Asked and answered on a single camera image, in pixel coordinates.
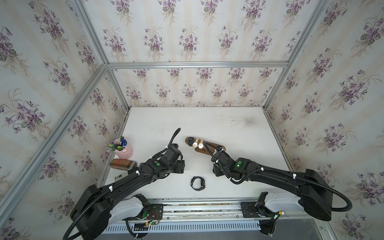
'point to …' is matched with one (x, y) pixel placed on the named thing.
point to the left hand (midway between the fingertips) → (181, 165)
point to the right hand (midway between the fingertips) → (218, 167)
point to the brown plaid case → (122, 164)
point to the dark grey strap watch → (190, 141)
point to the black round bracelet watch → (203, 183)
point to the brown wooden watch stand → (204, 147)
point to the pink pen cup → (121, 150)
